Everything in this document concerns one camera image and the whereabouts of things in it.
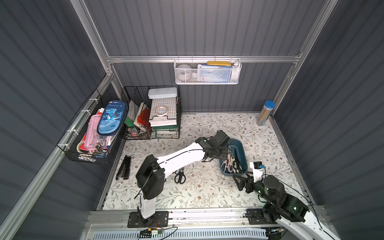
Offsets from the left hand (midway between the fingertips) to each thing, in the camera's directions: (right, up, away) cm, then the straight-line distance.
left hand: (226, 155), depth 80 cm
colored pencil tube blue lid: (+32, +25, +22) cm, 46 cm away
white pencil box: (-39, +39, +22) cm, 60 cm away
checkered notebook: (-33, +31, +19) cm, 49 cm away
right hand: (+7, -9, -5) cm, 12 cm away
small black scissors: (-26, -14, +8) cm, 31 cm away
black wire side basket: (-68, +9, -18) cm, 71 cm away
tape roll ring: (-39, +28, +16) cm, 50 cm away
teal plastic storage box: (+12, 0, +18) cm, 22 cm away
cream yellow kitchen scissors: (+7, -8, +10) cm, 15 cm away
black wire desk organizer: (-40, +15, +18) cm, 46 cm away
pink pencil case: (-64, +11, -12) cm, 66 cm away
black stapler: (-59, -11, +7) cm, 60 cm away
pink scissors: (+3, -7, +9) cm, 12 cm away
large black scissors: (+9, -9, +10) cm, 16 cm away
